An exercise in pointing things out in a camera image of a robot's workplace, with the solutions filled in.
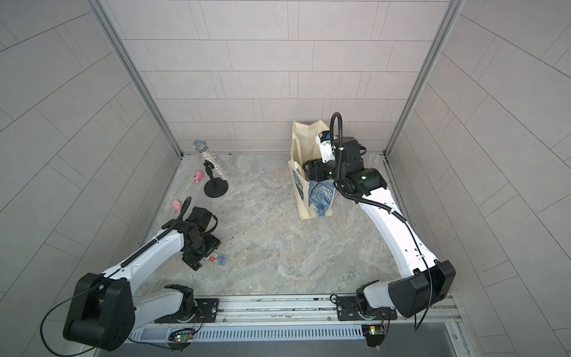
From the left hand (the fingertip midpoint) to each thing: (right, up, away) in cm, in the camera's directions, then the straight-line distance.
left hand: (218, 249), depth 84 cm
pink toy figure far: (-17, +28, +20) cm, 38 cm away
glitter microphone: (-5, +39, -4) cm, 40 cm away
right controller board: (+54, -20, -17) cm, 60 cm away
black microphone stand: (-8, +22, +18) cm, 30 cm away
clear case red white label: (+2, -2, -4) cm, 5 cm away
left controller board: (-4, -19, -20) cm, 28 cm away
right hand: (+35, +33, -11) cm, 49 cm away
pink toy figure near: (-21, +16, +9) cm, 28 cm away
